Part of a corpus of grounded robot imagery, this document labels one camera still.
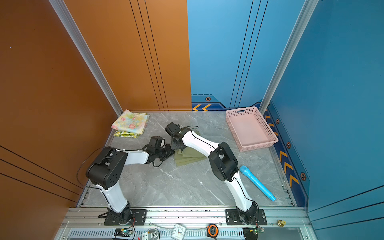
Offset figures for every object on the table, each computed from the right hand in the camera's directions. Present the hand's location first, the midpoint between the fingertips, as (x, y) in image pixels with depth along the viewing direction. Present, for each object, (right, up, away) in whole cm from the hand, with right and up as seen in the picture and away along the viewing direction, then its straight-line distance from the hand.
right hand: (178, 144), depth 94 cm
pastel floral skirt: (-37, +15, +14) cm, 42 cm away
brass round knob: (+52, -34, -24) cm, 66 cm away
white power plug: (-10, -34, -32) cm, 48 cm away
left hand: (-1, -3, +3) cm, 5 cm away
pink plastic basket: (+50, +10, +14) cm, 53 cm away
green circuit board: (-25, -39, -23) cm, 52 cm away
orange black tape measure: (+19, -35, -27) cm, 48 cm away
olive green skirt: (+7, -6, -5) cm, 10 cm away
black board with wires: (+38, -39, -24) cm, 59 cm away
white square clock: (+3, -37, -26) cm, 45 cm away
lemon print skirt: (-43, +6, +11) cm, 45 cm away
